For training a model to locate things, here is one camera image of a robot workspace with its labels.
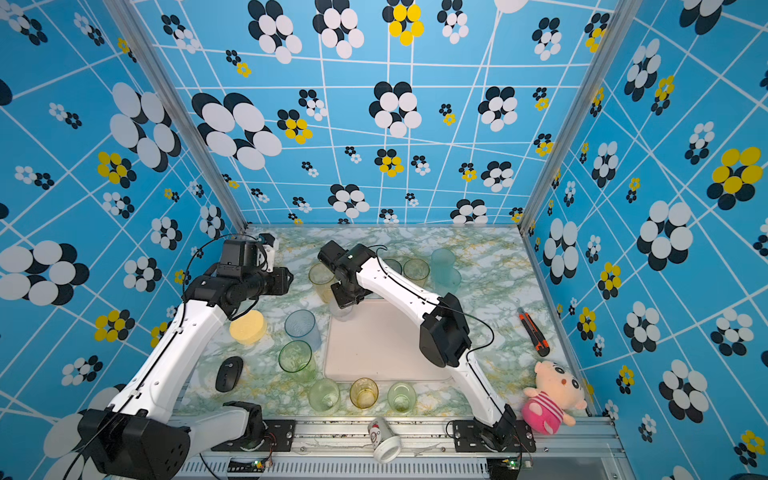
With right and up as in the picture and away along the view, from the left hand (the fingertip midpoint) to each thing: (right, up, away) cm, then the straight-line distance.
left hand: (286, 274), depth 79 cm
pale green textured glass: (+10, -33, +1) cm, 35 cm away
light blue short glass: (+2, -16, +8) cm, 18 cm away
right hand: (+16, -8, +9) cm, 20 cm away
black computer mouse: (-17, -27, +2) cm, 32 cm away
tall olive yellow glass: (+36, 0, +12) cm, 38 cm away
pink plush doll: (+69, -30, -5) cm, 76 cm away
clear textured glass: (+13, -13, +13) cm, 22 cm away
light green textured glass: (+31, -33, 0) cm, 45 cm away
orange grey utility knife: (+72, -19, +12) cm, 75 cm away
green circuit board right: (+55, -45, -8) cm, 72 cm away
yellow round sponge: (-16, -18, +13) cm, 27 cm away
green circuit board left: (-4, -45, -9) cm, 46 cm away
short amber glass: (+21, -33, +2) cm, 39 cm away
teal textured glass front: (+48, -5, +19) cm, 52 cm away
